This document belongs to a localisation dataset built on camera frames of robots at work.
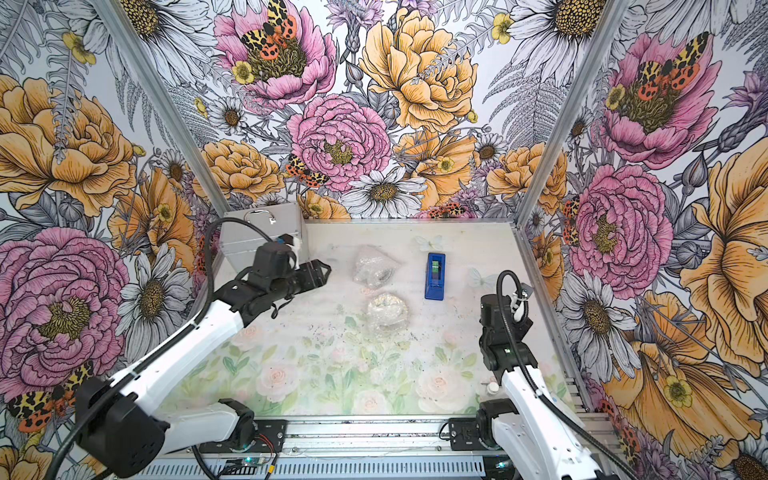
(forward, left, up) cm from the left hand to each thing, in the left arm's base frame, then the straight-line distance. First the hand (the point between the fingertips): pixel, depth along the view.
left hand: (320, 281), depth 81 cm
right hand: (-7, -49, -6) cm, 50 cm away
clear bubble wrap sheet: (+14, -13, -12) cm, 23 cm away
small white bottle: (-23, -44, -15) cm, 52 cm away
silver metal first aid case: (+18, +28, -6) cm, 34 cm away
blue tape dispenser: (+8, -33, -13) cm, 36 cm away
